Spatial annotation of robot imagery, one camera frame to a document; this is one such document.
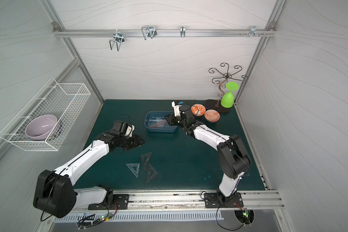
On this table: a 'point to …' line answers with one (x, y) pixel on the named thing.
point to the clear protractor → (152, 120)
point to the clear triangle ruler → (135, 172)
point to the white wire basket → (65, 100)
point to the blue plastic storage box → (160, 114)
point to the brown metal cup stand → (215, 105)
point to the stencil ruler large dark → (158, 124)
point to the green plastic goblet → (227, 99)
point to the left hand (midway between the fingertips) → (142, 143)
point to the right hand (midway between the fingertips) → (165, 116)
